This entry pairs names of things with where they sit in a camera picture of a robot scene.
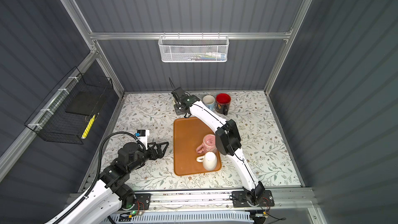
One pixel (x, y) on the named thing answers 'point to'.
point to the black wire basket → (67, 115)
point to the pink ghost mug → (209, 145)
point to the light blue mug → (209, 100)
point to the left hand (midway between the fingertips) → (162, 143)
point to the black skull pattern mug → (223, 101)
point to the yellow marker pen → (88, 127)
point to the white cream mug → (209, 160)
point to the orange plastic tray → (188, 133)
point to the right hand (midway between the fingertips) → (182, 108)
